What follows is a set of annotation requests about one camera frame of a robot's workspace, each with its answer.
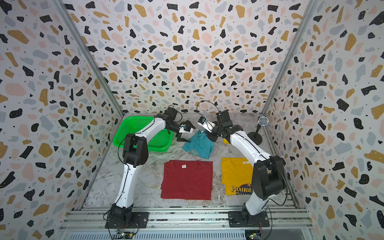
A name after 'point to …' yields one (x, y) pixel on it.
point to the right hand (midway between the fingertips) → (207, 130)
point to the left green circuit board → (126, 235)
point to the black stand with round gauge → (263, 121)
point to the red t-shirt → (187, 179)
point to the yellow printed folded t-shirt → (237, 175)
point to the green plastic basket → (130, 125)
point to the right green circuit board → (254, 234)
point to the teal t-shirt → (200, 143)
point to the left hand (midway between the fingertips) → (193, 131)
